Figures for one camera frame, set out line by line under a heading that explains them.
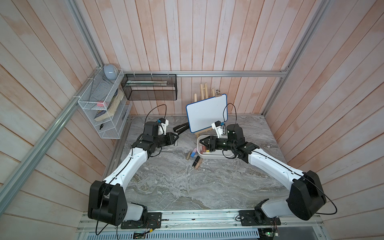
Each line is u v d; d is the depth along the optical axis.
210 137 0.72
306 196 0.42
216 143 0.70
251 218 0.73
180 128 1.10
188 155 0.96
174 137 0.81
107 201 0.41
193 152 0.98
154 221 0.73
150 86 1.02
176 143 0.80
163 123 0.75
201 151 0.98
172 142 0.72
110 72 0.82
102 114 0.79
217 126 0.73
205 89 0.90
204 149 0.98
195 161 0.93
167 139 0.72
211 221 0.73
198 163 0.93
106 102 0.72
